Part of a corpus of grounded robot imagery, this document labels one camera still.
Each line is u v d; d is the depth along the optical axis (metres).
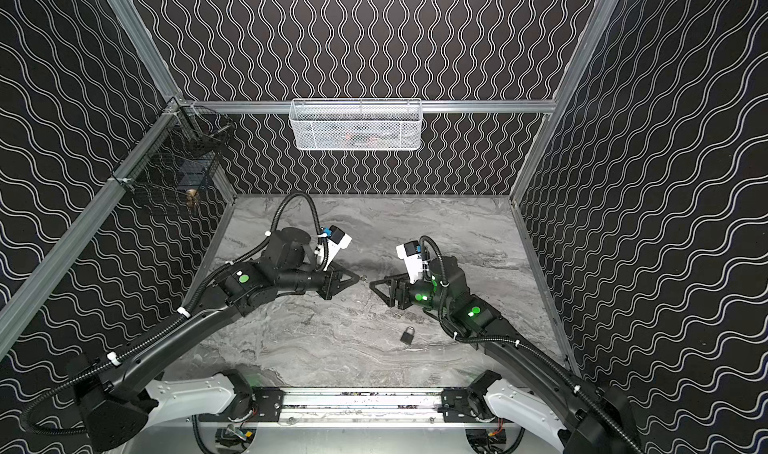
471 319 0.55
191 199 0.82
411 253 0.65
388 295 0.65
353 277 0.68
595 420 0.39
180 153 0.97
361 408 0.75
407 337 0.85
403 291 0.63
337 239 0.62
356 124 1.26
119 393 0.39
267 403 0.75
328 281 0.60
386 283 0.64
